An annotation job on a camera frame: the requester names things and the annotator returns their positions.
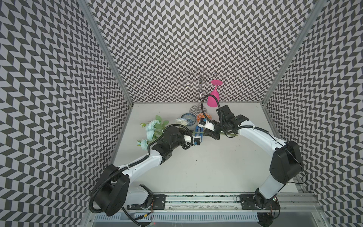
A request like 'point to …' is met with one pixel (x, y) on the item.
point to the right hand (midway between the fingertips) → (206, 133)
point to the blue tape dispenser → (197, 129)
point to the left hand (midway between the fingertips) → (190, 129)
